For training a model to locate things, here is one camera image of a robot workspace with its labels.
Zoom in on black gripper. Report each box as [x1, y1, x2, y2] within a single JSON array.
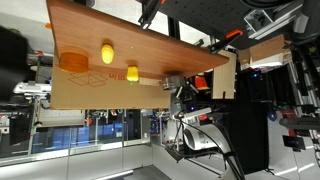
[[175, 82, 202, 105]]

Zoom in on orange and black device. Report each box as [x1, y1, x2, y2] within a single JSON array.
[[194, 75, 211, 92]]

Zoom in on light wooden panel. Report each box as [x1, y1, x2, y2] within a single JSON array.
[[211, 49, 238, 100]]

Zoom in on yellow plastic cup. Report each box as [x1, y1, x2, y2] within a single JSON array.
[[126, 65, 140, 83]]

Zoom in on black perforated breadboard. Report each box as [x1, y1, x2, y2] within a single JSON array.
[[158, 0, 305, 51]]

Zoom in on black hanging cloth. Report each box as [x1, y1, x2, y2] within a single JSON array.
[[223, 99, 271, 178]]

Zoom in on large brown cardboard box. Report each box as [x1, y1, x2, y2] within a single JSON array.
[[50, 64, 173, 111]]

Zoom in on small cardboard box with white label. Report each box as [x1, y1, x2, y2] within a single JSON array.
[[237, 33, 286, 71]]

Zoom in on orange translucent bowl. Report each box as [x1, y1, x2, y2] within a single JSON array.
[[58, 51, 90, 74]]

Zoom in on black tablet screen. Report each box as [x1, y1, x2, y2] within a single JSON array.
[[281, 134, 307, 151]]

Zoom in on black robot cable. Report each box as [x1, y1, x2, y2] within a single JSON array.
[[172, 111, 246, 180]]

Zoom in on black clamp with orange handle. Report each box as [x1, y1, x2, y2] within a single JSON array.
[[207, 28, 245, 55], [137, 0, 167, 31]]

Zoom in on aluminium extrusion frame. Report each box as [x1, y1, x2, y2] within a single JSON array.
[[287, 49, 320, 168]]

